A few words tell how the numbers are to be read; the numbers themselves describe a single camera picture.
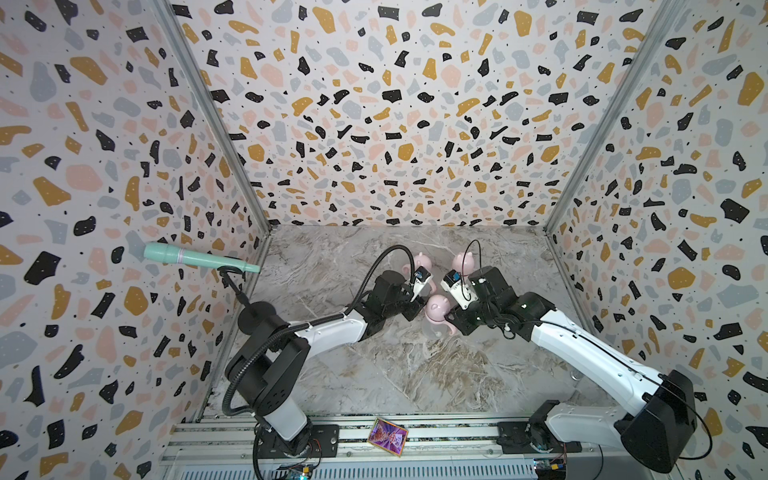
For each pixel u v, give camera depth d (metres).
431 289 0.73
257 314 0.94
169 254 0.66
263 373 0.44
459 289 0.67
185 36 0.73
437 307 0.78
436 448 0.73
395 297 0.69
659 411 0.39
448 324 0.77
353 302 0.61
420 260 0.88
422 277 0.75
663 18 0.73
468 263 0.86
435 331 0.90
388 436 0.73
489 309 0.60
